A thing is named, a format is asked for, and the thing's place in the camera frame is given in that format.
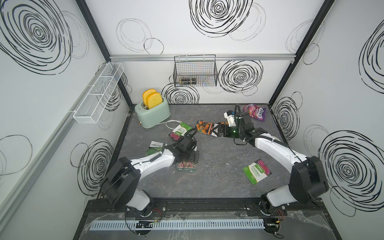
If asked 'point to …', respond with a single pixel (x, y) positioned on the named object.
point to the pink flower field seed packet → (186, 166)
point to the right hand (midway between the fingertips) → (219, 129)
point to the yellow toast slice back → (145, 94)
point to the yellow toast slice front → (154, 99)
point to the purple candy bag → (255, 111)
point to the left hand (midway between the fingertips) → (191, 155)
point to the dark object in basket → (188, 81)
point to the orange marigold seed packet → (204, 127)
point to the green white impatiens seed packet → (179, 131)
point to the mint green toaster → (153, 116)
